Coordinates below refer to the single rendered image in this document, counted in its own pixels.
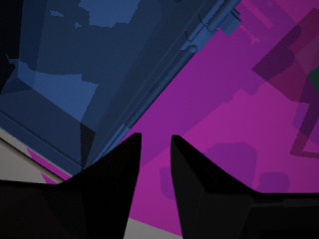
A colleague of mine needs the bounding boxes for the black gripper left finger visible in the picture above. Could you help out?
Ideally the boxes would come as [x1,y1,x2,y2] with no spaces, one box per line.
[0,132,142,239]

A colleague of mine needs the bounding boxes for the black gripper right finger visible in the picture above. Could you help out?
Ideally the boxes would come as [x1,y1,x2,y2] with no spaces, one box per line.
[170,134,319,239]

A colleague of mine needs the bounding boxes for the teal cube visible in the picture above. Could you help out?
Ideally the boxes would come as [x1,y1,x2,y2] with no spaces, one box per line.
[307,66,319,95]

